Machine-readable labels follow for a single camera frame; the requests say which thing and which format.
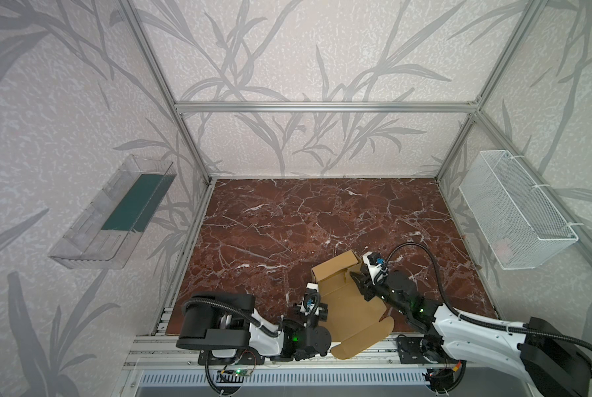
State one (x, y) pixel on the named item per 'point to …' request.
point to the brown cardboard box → (353, 321)
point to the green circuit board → (244, 372)
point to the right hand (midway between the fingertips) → (355, 262)
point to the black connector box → (441, 380)
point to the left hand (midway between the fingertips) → (322, 281)
